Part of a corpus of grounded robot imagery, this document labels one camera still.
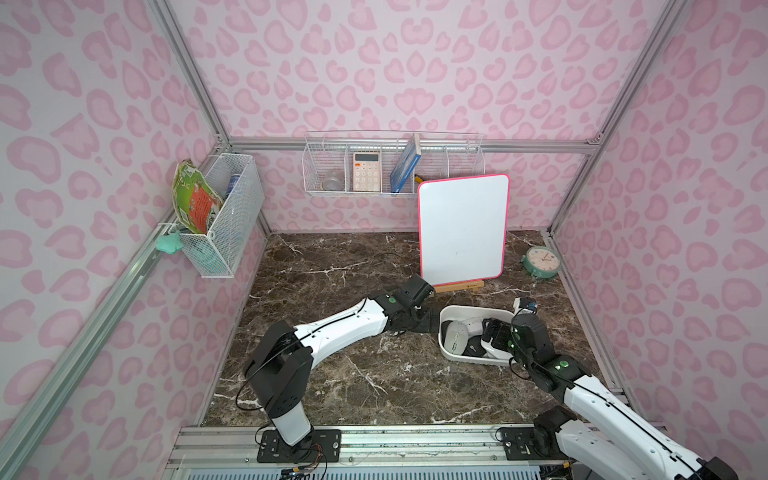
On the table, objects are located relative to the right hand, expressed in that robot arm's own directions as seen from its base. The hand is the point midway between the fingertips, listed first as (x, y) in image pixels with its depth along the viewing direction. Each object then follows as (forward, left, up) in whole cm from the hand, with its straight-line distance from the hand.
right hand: (494, 322), depth 83 cm
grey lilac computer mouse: (-3, +10, -4) cm, 11 cm away
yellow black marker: (+42, +21, +17) cm, 50 cm away
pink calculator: (+41, +37, +21) cm, 59 cm away
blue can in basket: (+32, +75, +25) cm, 85 cm away
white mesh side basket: (+6, +70, +22) cm, 74 cm away
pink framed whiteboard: (+26, +7, +11) cm, 29 cm away
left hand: (+1, +19, +1) cm, 19 cm away
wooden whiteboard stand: (+16, +5, -6) cm, 18 cm away
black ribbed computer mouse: (-4, +5, -7) cm, 10 cm away
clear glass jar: (+39, +48, +19) cm, 64 cm away
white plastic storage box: (+6, +4, -7) cm, 10 cm away
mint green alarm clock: (+28, -24, -9) cm, 38 cm away
